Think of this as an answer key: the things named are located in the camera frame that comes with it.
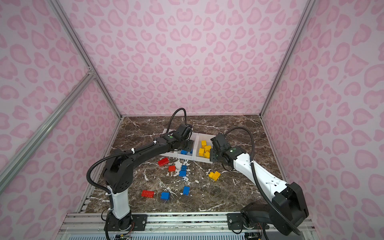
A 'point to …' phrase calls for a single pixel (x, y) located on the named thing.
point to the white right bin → (197, 139)
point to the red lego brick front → (147, 193)
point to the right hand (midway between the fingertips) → (215, 154)
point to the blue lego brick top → (184, 167)
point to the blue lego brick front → (165, 195)
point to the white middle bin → (189, 156)
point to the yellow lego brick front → (203, 143)
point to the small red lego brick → (172, 168)
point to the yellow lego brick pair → (215, 176)
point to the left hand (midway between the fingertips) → (191, 141)
